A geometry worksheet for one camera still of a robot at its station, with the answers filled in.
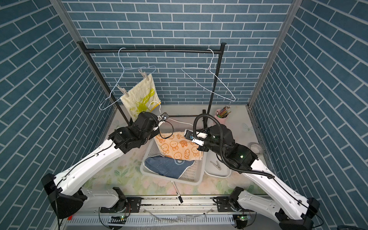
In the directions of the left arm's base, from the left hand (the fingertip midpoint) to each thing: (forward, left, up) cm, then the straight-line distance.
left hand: (155, 121), depth 73 cm
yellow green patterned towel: (+20, +9, -2) cm, 22 cm away
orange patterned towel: (-5, -10, -16) cm, 19 cm away
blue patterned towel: (-14, -5, -24) cm, 28 cm away
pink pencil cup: (+17, -41, -19) cm, 49 cm away
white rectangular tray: (-13, -34, -28) cm, 46 cm away
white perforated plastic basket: (-19, -21, -28) cm, 39 cm away
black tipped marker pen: (-29, -13, -29) cm, 43 cm away
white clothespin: (-12, -36, -27) cm, 47 cm away
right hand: (-8, -21, +4) cm, 23 cm away
